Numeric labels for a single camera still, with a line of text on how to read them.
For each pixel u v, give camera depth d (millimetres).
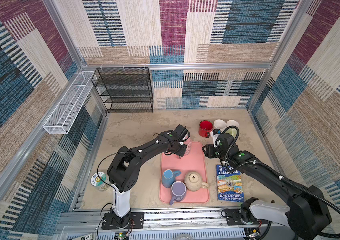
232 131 964
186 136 764
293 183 458
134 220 729
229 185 815
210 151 742
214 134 757
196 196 794
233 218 731
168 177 759
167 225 729
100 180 488
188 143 885
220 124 1004
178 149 779
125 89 1089
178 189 748
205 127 1051
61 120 708
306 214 400
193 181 773
